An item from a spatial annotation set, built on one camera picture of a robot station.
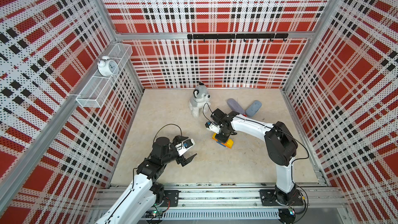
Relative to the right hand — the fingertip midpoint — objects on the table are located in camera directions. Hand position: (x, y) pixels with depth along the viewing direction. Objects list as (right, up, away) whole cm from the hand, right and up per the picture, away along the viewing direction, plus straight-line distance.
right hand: (225, 138), depth 92 cm
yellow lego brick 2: (-8, +3, -10) cm, 13 cm away
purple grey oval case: (+8, +19, +16) cm, 26 cm away
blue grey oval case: (+21, +17, +16) cm, 32 cm away
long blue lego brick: (-4, -4, +1) cm, 5 cm away
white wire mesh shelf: (-80, +28, +1) cm, 84 cm away
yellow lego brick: (+2, -2, -5) cm, 6 cm away
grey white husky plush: (-17, +21, +6) cm, 28 cm away
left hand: (-19, -1, -11) cm, 22 cm away
